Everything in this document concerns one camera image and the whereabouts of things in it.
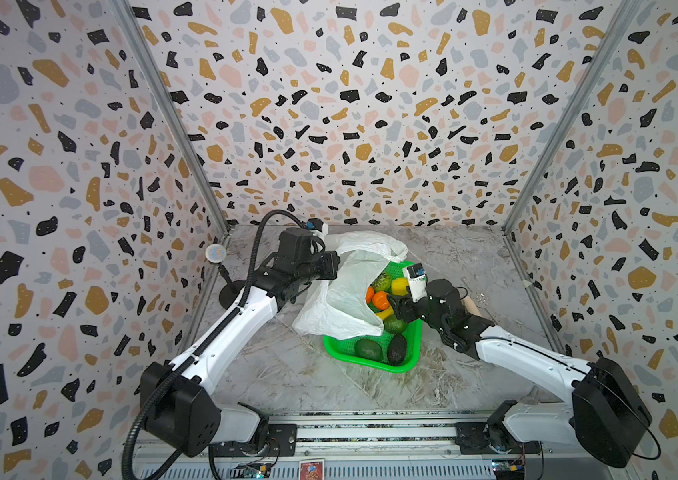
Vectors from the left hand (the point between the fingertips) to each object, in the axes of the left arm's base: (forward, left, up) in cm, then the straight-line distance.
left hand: (342, 254), depth 77 cm
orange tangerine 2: (+1, -8, -22) cm, 24 cm away
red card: (-43, +7, -26) cm, 51 cm away
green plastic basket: (-14, 0, -29) cm, 32 cm away
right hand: (-4, -14, -10) cm, 17 cm away
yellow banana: (-5, -12, -23) cm, 26 cm away
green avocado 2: (-16, -7, -22) cm, 29 cm away
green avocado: (-9, -15, -23) cm, 29 cm away
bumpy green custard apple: (+6, -12, -22) cm, 26 cm away
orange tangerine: (0, -11, -23) cm, 25 cm away
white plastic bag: (-14, +1, -4) cm, 14 cm away
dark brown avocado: (-16, -15, -23) cm, 32 cm away
